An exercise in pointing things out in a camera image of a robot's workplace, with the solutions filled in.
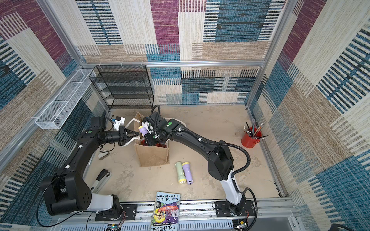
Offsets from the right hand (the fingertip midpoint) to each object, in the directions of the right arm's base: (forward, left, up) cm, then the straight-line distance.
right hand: (152, 142), depth 81 cm
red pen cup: (+5, -57, -4) cm, 57 cm away
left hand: (+2, +6, +5) cm, 8 cm away
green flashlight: (-16, -16, -13) cm, 26 cm away
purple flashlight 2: (-12, -20, -14) cm, 27 cm away
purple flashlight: (+3, +4, +7) cm, 8 cm away
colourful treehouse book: (-31, -9, -14) cm, 35 cm away
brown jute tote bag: (-3, +4, -11) cm, 11 cm away
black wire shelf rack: (+46, +27, +3) cm, 54 cm away
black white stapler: (-17, +29, -14) cm, 36 cm away
